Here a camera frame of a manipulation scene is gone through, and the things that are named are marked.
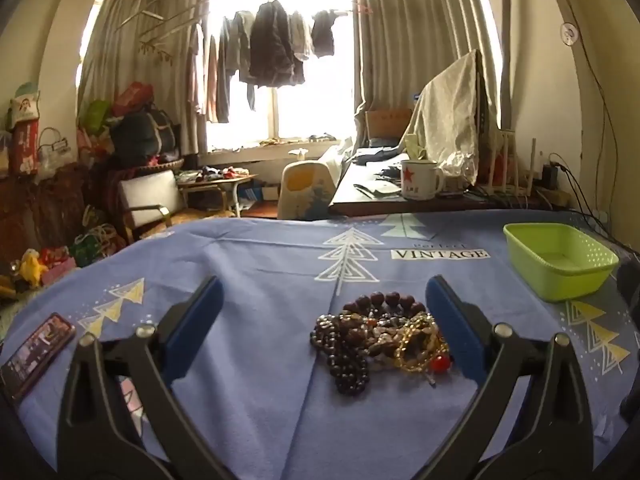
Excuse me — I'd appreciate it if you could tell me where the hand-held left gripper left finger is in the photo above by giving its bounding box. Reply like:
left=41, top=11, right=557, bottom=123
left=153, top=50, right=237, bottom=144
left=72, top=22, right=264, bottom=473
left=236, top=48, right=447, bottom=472
left=56, top=275, right=224, bottom=480

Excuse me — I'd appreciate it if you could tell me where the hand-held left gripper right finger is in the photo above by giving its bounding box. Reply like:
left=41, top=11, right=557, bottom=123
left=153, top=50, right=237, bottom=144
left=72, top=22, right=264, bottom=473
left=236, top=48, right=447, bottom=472
left=425, top=275, right=596, bottom=480

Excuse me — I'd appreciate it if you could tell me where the red bead hair clip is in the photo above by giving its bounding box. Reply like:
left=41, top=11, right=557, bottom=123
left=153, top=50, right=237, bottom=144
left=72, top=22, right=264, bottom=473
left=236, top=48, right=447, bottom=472
left=425, top=354, right=452, bottom=387

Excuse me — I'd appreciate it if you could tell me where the amber bead bracelet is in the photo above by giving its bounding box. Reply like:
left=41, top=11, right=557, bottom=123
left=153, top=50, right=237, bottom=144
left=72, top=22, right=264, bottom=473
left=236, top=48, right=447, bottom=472
left=394, top=312, right=451, bottom=376

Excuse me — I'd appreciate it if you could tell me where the large brown bead bracelet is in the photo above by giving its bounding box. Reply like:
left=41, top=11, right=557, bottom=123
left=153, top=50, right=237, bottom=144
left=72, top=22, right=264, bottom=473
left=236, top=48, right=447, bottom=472
left=341, top=291, right=429, bottom=346

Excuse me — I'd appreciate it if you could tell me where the mixed stone bead bracelet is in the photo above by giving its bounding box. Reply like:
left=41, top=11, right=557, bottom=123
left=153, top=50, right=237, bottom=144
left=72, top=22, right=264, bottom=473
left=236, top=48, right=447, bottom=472
left=367, top=324, right=402, bottom=357

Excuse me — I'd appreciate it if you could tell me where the dark purple bead necklace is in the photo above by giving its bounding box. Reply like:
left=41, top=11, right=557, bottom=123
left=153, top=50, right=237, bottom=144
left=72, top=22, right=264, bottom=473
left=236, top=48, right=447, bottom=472
left=310, top=314, right=372, bottom=395

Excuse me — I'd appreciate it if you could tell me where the green plastic basket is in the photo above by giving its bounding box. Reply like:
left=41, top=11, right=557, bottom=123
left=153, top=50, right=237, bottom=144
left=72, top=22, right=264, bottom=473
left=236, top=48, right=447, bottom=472
left=503, top=223, right=620, bottom=303

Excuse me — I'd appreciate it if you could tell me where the blue printed tablecloth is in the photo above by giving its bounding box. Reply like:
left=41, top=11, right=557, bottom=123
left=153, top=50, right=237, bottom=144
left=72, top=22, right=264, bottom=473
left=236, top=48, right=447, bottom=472
left=0, top=210, right=640, bottom=480

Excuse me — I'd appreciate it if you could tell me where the chair with white cushion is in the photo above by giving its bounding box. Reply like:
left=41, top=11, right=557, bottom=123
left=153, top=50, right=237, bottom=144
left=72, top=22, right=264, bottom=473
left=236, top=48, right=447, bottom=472
left=117, top=169, right=188, bottom=241

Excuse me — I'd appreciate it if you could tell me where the small wooden side table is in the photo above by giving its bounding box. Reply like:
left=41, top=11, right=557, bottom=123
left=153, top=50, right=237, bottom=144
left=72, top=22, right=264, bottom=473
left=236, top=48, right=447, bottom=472
left=177, top=174, right=258, bottom=218

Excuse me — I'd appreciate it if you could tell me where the dark wooden desk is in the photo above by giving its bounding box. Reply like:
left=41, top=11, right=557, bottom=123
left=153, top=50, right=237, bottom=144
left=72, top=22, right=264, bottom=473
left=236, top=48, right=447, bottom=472
left=328, top=147, right=571, bottom=217

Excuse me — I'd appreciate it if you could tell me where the white mug with red star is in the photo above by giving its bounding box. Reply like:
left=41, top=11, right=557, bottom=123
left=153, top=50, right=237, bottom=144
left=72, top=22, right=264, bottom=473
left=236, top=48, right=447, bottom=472
left=400, top=159, right=445, bottom=200

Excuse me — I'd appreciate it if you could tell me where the smartphone in red case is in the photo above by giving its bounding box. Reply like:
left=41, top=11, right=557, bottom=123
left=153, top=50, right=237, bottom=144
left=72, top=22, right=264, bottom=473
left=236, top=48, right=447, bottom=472
left=0, top=312, right=77, bottom=401

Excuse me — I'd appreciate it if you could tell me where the yellow plush toy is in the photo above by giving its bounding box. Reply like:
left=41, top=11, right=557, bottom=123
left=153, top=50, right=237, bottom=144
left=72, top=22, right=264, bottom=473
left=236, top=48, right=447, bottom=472
left=19, top=249, right=44, bottom=287

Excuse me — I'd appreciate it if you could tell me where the white wooden rack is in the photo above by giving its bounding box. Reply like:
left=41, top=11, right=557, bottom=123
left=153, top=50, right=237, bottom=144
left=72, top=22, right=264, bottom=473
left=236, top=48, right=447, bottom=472
left=487, top=130, right=519, bottom=192

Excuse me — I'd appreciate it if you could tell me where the white and yellow seat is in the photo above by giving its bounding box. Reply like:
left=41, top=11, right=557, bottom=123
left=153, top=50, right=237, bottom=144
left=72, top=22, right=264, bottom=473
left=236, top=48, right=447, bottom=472
left=278, top=160, right=337, bottom=221

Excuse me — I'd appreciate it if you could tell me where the white router antenna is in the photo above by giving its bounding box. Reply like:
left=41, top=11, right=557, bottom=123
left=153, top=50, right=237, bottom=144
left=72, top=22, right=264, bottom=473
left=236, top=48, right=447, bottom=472
left=527, top=137, right=539, bottom=196

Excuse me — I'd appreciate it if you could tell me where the brown cabinet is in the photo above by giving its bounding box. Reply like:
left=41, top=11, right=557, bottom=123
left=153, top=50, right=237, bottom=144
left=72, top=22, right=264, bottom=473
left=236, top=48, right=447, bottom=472
left=0, top=162, right=121, bottom=268

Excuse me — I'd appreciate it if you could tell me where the dark duffel bag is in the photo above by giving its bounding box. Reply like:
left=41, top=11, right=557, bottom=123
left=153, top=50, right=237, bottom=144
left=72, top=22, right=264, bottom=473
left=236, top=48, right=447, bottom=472
left=110, top=105, right=182, bottom=165

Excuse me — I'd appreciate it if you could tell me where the cardboard box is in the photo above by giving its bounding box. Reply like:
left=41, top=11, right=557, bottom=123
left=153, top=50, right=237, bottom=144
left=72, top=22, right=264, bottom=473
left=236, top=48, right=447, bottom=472
left=365, top=108, right=414, bottom=141

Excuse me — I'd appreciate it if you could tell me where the green bag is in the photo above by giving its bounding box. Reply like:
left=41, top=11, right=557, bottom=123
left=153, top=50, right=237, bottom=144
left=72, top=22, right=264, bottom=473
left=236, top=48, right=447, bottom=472
left=80, top=100, right=112, bottom=132

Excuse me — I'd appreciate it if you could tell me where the red bag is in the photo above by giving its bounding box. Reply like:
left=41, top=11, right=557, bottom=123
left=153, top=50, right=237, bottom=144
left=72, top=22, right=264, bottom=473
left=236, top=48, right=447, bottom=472
left=112, top=82, right=154, bottom=116

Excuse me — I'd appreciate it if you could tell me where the red diaper pack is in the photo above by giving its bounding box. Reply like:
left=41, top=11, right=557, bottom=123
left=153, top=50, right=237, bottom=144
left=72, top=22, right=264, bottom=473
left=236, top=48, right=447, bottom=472
left=9, top=120, right=41, bottom=176

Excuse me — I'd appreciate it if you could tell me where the pink hanging garment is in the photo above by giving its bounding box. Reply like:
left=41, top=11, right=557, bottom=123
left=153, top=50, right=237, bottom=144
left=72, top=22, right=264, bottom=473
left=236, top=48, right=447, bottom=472
left=187, top=22, right=221, bottom=123

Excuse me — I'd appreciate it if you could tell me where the beige curtain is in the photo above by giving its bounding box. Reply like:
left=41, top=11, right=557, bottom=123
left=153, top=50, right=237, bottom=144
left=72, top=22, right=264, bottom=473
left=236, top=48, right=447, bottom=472
left=77, top=0, right=216, bottom=156
left=350, top=0, right=501, bottom=136

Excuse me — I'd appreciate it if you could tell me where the white cartoon print bag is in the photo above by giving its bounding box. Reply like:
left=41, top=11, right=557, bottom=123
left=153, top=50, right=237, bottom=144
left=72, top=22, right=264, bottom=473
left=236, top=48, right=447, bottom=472
left=8, top=83, right=42, bottom=126

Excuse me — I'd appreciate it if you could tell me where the dark hanging jacket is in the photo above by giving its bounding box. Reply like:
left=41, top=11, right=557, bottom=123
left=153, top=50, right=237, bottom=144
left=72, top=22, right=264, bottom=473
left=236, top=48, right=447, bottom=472
left=248, top=0, right=306, bottom=88

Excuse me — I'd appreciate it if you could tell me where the grey hanging garment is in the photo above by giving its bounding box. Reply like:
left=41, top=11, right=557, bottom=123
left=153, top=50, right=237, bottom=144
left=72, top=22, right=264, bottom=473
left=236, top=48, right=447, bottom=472
left=288, top=10, right=314, bottom=62

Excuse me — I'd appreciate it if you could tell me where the metal ceiling drying rack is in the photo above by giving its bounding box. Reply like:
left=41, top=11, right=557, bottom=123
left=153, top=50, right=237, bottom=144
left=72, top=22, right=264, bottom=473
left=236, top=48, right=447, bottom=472
left=117, top=0, right=436, bottom=48

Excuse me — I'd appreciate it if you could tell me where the small dark hanging garment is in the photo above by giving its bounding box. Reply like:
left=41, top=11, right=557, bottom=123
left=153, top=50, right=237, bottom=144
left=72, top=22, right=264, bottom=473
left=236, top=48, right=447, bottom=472
left=311, top=10, right=336, bottom=58

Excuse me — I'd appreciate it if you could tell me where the clear bag with handles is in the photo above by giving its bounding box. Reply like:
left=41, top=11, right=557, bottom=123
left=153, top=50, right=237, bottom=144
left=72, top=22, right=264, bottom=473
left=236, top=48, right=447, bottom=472
left=37, top=127, right=74, bottom=177

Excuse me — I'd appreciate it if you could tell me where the black wall cable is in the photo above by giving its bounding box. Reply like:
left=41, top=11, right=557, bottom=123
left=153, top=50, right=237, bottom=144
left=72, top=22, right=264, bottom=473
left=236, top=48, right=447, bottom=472
left=537, top=0, right=623, bottom=216

